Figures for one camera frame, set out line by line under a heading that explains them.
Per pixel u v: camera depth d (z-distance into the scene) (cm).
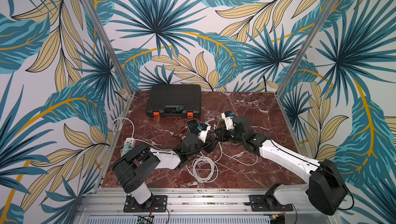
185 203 75
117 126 100
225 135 72
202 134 75
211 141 76
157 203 73
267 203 66
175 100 106
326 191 41
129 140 91
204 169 85
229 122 73
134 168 46
